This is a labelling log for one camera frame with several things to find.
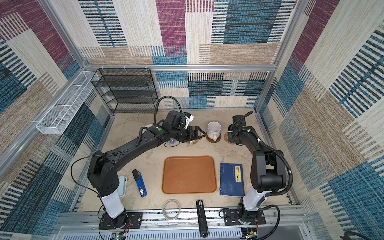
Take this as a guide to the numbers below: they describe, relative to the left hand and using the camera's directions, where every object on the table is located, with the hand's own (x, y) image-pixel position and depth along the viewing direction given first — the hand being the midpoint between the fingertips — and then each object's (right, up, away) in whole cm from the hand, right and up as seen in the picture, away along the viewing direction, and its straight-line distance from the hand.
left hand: (202, 134), depth 78 cm
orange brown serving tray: (-7, -24, +9) cm, 27 cm away
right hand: (+21, -4, +15) cm, 27 cm away
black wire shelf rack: (-52, +30, +31) cm, 68 cm away
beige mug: (-5, -6, +17) cm, 18 cm away
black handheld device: (0, -41, -10) cm, 42 cm away
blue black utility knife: (-33, -27, +5) cm, 43 cm away
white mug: (+9, +2, +22) cm, 23 cm away
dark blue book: (+17, -26, +7) cm, 32 cm away
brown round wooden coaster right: (+8, -5, +22) cm, 24 cm away
